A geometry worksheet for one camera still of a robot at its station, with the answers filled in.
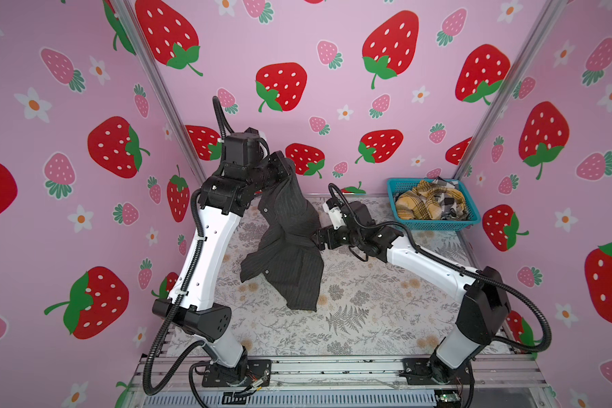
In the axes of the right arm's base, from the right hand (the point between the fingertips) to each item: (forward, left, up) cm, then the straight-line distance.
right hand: (319, 230), depth 81 cm
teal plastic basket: (+41, -32, -14) cm, 54 cm away
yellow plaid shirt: (+32, -47, -13) cm, 58 cm away
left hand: (+4, +7, +24) cm, 25 cm away
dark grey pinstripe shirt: (+4, +12, -20) cm, 24 cm away
